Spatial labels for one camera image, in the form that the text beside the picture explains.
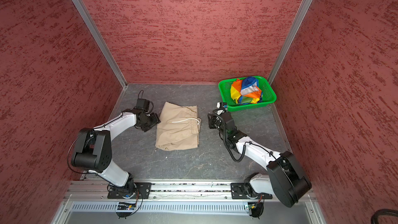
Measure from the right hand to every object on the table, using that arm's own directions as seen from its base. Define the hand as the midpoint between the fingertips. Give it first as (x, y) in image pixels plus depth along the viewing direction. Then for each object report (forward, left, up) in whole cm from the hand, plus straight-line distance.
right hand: (209, 117), depth 86 cm
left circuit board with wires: (-39, +42, -16) cm, 59 cm away
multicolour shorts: (+20, -26, -1) cm, 33 cm away
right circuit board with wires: (-42, -21, -15) cm, 49 cm away
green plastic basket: (+33, -14, -10) cm, 37 cm away
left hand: (+1, +32, -9) cm, 33 cm away
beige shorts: (+1, +19, -12) cm, 23 cm away
